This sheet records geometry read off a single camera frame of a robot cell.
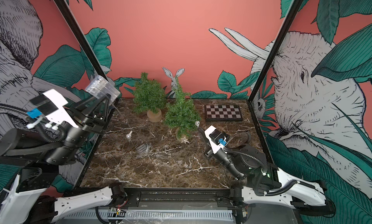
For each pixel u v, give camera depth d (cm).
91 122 35
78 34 82
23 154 28
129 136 50
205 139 50
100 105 36
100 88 35
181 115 75
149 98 88
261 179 36
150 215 70
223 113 110
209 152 44
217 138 37
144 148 92
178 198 75
